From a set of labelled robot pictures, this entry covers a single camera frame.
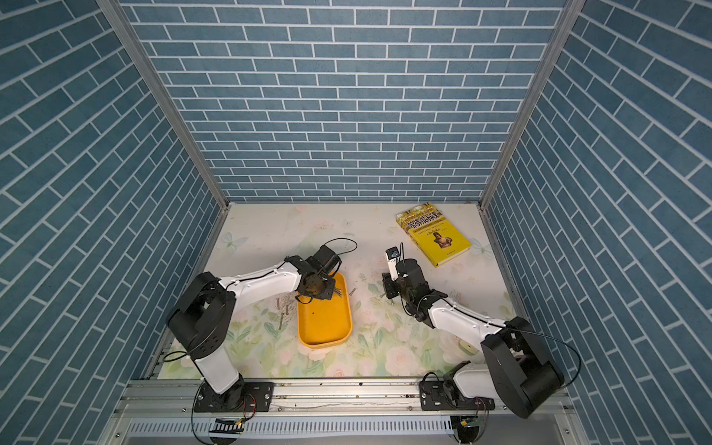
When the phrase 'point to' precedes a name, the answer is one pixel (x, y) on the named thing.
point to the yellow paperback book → (436, 236)
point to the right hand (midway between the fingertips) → (390, 272)
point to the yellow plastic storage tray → (324, 322)
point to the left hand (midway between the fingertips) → (332, 293)
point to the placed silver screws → (282, 313)
